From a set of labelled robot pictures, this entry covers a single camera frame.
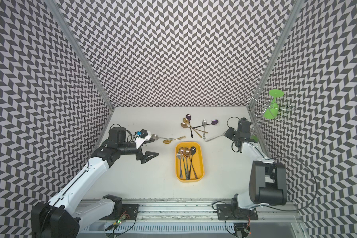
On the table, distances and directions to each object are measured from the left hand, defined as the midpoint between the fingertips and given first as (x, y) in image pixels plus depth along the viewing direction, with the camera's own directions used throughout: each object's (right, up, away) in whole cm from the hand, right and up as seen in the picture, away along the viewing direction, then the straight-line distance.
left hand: (154, 147), depth 75 cm
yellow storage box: (+24, -11, +17) cm, 32 cm away
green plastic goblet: (+61, +19, +1) cm, 64 cm away
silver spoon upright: (+30, +12, +33) cm, 46 cm away
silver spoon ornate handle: (+12, -8, +17) cm, 23 cm away
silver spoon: (+43, +4, +30) cm, 53 cm away
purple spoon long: (+19, +16, +37) cm, 45 cm away
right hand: (+43, +6, +17) cm, 46 cm away
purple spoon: (+37, +12, +30) cm, 49 cm away
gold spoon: (+16, +14, +36) cm, 42 cm away
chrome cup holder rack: (+71, +25, +31) cm, 81 cm away
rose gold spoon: (+16, +10, +33) cm, 38 cm away
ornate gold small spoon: (+4, 0, +24) cm, 24 cm away
